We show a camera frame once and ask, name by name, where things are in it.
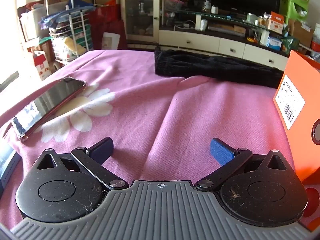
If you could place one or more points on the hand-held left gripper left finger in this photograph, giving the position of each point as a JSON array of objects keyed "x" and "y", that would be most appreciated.
[{"x": 102, "y": 149}]

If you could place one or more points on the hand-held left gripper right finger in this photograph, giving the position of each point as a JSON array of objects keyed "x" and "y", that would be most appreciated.
[{"x": 221, "y": 152}]

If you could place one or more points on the orange cardboard box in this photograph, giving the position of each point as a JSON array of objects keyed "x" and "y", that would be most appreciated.
[{"x": 303, "y": 80}]

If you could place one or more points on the pink floral blanket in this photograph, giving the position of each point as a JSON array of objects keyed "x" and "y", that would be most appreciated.
[{"x": 155, "y": 110}]

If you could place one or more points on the black smartphone clear case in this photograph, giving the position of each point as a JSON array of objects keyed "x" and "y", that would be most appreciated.
[{"x": 47, "y": 105}]

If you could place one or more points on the black cloth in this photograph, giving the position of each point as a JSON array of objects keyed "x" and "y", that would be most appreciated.
[{"x": 212, "y": 67}]

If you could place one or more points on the grey blue flat box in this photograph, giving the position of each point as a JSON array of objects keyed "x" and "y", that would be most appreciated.
[{"x": 7, "y": 165}]

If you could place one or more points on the white TV cabinet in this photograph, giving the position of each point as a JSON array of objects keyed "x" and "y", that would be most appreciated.
[{"x": 200, "y": 41}]

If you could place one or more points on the red bag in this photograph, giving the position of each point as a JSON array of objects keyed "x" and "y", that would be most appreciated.
[{"x": 110, "y": 20}]

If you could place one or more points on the white glass-door cabinet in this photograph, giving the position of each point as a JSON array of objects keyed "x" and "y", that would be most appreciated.
[{"x": 138, "y": 17}]

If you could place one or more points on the small orange white carton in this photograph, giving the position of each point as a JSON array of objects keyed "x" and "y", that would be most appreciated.
[{"x": 276, "y": 22}]

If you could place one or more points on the brown cardboard box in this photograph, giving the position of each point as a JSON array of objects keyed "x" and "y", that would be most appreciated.
[{"x": 302, "y": 32}]

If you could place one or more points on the green plastic drawer unit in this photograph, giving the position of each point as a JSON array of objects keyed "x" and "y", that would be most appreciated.
[{"x": 292, "y": 5}]

